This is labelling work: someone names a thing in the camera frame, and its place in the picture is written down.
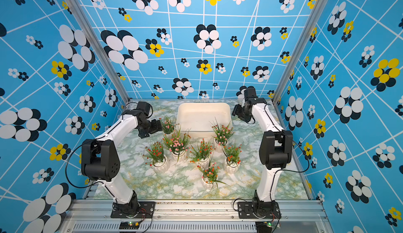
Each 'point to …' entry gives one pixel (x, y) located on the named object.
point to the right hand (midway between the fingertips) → (238, 114)
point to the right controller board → (265, 226)
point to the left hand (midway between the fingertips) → (159, 129)
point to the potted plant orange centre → (201, 155)
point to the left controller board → (129, 225)
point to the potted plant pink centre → (176, 143)
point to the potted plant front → (210, 176)
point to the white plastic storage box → (199, 119)
